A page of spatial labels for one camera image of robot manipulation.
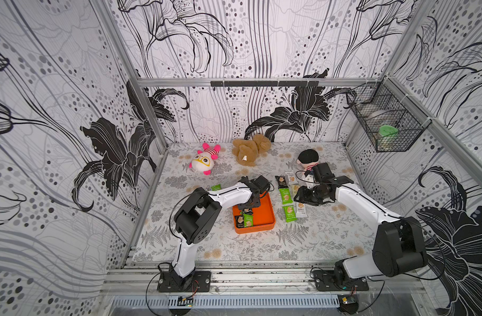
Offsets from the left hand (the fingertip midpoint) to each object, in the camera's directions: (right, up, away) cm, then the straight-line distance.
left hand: (249, 206), depth 94 cm
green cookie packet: (+18, +5, +2) cm, 19 cm away
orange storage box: (+7, -3, -6) cm, 10 cm away
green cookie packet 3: (-1, -5, -8) cm, 9 cm away
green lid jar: (+57, +32, -14) cm, 66 cm away
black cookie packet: (+17, +10, +6) cm, 21 cm away
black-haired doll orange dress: (+33, +23, +12) cm, 42 cm away
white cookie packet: (+23, +14, +9) cm, 28 cm away
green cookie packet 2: (+19, -3, -4) cm, 20 cm away
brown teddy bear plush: (-1, +27, +10) cm, 29 cm away
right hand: (+23, +6, -6) cm, 24 cm away
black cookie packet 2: (-4, -5, -8) cm, 10 cm away
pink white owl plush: (-24, +22, +8) cm, 33 cm away
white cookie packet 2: (+24, -1, -4) cm, 25 cm away
